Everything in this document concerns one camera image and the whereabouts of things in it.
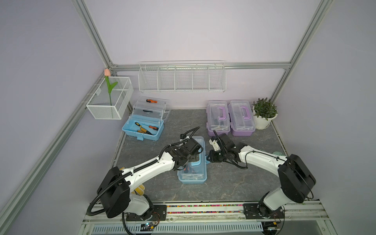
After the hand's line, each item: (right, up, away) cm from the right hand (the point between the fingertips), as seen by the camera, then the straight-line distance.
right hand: (207, 157), depth 87 cm
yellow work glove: (-38, -17, -6) cm, 42 cm away
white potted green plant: (+40, +28, +12) cm, 50 cm away
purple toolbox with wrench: (+25, +24, +13) cm, 37 cm away
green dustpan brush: (+47, +1, +8) cm, 47 cm away
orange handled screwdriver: (-40, +18, +22) cm, 49 cm away
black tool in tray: (-43, +30, +22) cm, 57 cm away
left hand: (-10, +2, -5) cm, 12 cm away
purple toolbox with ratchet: (+9, +25, +13) cm, 29 cm away
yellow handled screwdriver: (-51, +20, +25) cm, 60 cm away
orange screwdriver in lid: (-41, +38, +25) cm, 61 cm away
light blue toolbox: (-43, +24, +21) cm, 54 cm away
